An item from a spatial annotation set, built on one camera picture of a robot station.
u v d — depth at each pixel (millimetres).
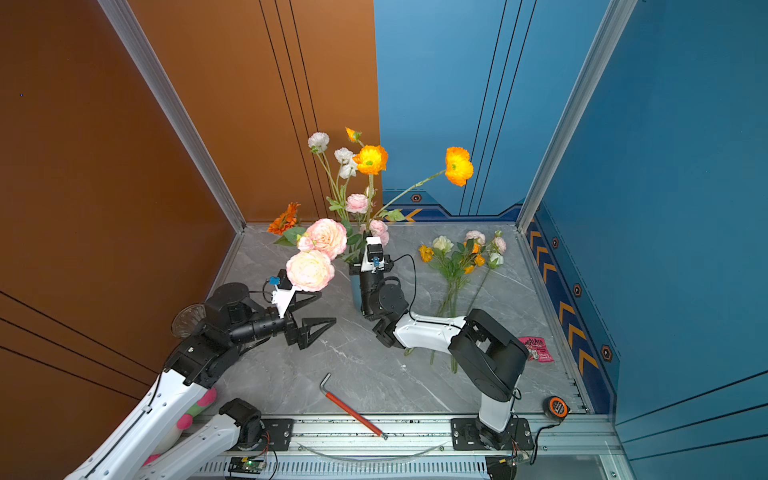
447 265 1054
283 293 561
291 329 569
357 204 755
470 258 1054
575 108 856
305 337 573
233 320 524
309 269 478
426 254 1087
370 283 656
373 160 497
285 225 662
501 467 703
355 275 678
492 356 471
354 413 764
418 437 749
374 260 592
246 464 708
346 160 807
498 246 1083
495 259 1052
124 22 706
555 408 741
